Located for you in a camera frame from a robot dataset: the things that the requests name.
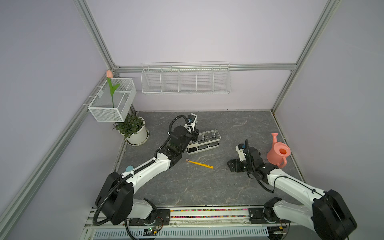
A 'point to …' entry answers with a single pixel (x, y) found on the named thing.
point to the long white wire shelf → (186, 78)
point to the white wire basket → (101, 107)
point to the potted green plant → (133, 129)
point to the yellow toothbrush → (187, 160)
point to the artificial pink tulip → (112, 88)
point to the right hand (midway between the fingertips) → (233, 161)
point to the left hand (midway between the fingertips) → (195, 122)
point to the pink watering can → (278, 153)
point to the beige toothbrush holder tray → (205, 139)
